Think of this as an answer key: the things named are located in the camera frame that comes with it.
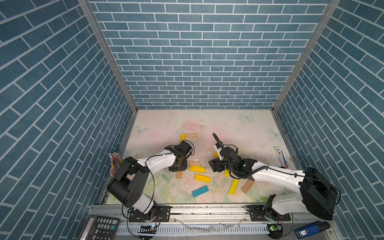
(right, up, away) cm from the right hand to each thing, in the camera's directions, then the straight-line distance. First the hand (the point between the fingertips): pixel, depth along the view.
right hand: (215, 161), depth 85 cm
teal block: (-8, -15, -4) cm, 18 cm away
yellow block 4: (+11, -14, -2) cm, 18 cm away
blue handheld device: (+42, -26, -18) cm, 52 cm away
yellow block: (-21, +12, +19) cm, 31 cm away
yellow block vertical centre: (+5, -4, -9) cm, 11 cm away
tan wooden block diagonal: (-21, -8, +2) cm, 23 cm away
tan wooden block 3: (+18, -14, -2) cm, 23 cm away
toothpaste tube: (+44, 0, +9) cm, 45 cm away
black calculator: (-55, -27, -16) cm, 63 cm away
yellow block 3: (-7, -10, 0) cm, 12 cm away
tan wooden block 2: (-13, -3, +6) cm, 15 cm away
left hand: (-18, -6, +5) cm, 19 cm away
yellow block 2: (-11, -6, +5) cm, 13 cm away
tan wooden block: (-15, +13, +21) cm, 29 cm away
